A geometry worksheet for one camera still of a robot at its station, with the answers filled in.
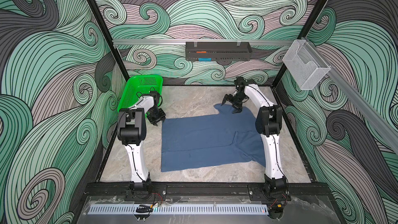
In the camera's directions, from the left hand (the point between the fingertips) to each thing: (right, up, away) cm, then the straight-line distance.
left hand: (161, 120), depth 98 cm
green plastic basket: (-23, +24, +19) cm, 38 cm away
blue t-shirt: (+38, -10, -6) cm, 39 cm away
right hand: (+44, +8, +2) cm, 45 cm away
